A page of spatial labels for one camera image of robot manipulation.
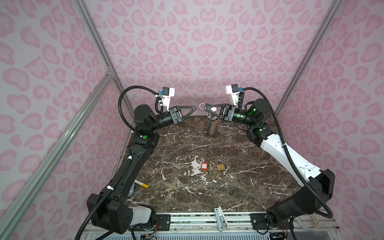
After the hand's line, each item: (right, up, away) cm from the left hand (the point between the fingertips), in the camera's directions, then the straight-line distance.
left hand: (196, 108), depth 57 cm
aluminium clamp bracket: (+12, -52, +15) cm, 56 cm away
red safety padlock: (+5, -31, +34) cm, 46 cm away
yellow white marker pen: (-32, -39, +28) cm, 58 cm away
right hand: (+5, -1, 0) cm, 5 cm away
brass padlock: (+15, -31, +34) cm, 48 cm away
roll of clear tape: (+50, -54, +15) cm, 75 cm away
